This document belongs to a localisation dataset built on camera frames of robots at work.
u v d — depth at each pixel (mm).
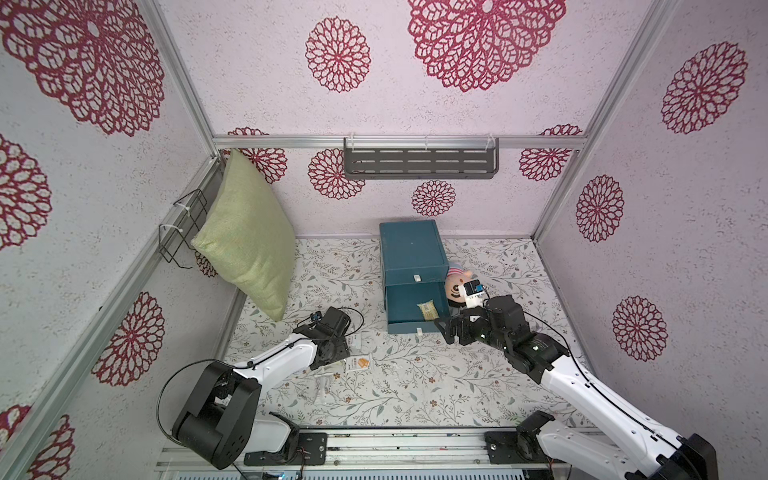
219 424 417
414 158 950
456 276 1021
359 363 874
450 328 684
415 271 874
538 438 626
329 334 684
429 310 898
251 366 475
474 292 673
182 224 767
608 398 458
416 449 760
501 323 588
